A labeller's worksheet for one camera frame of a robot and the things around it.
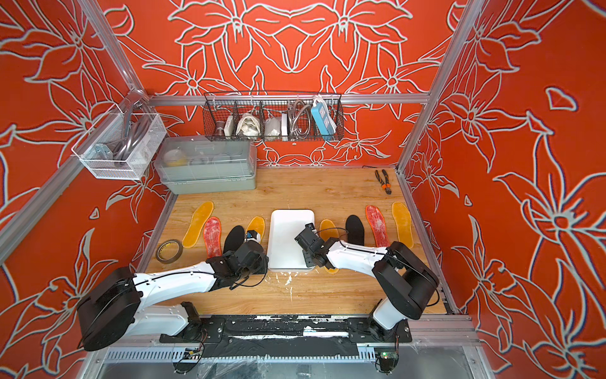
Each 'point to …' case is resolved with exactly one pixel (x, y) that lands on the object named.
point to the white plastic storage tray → (285, 253)
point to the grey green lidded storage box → (194, 164)
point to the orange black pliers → (387, 185)
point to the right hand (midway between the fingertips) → (309, 254)
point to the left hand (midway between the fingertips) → (270, 258)
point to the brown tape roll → (173, 258)
